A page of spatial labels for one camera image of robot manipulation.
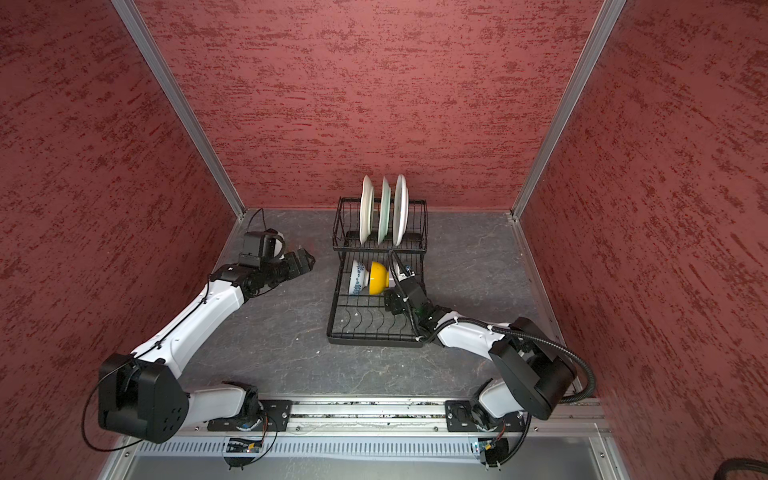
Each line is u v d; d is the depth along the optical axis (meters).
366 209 0.75
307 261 0.76
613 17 0.71
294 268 0.75
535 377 0.43
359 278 0.89
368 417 0.76
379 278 0.90
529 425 0.71
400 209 0.72
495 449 0.72
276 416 0.74
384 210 0.73
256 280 0.59
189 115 0.91
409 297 0.66
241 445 0.73
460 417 0.74
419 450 0.77
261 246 0.64
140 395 0.40
